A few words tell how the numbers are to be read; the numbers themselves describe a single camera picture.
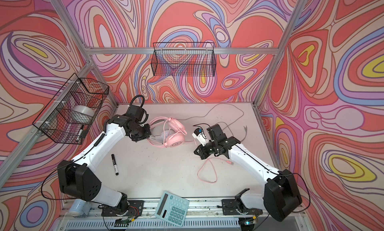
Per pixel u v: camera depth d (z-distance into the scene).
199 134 0.72
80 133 0.72
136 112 0.64
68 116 0.74
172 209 0.72
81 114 0.70
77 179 0.41
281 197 0.40
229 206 0.73
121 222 0.71
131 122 0.59
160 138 0.93
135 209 0.72
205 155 0.70
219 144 0.61
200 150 0.69
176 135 0.72
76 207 0.68
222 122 1.08
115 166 0.86
